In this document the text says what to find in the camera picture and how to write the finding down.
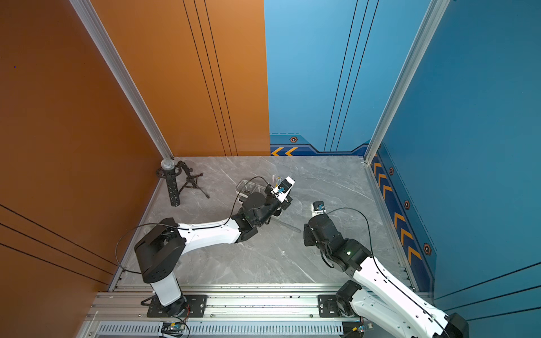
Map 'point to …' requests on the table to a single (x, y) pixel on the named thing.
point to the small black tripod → (191, 181)
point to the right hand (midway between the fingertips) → (307, 225)
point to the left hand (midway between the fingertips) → (292, 177)
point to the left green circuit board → (172, 329)
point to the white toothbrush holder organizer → (244, 188)
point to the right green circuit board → (362, 328)
